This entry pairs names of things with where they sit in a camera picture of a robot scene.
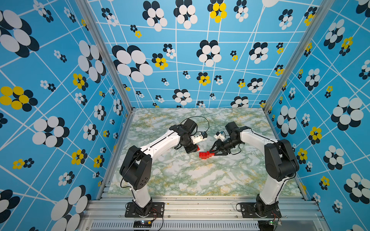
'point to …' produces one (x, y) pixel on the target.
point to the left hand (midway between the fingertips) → (195, 146)
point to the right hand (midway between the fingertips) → (214, 152)
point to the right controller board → (268, 225)
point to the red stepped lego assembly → (204, 155)
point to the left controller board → (142, 224)
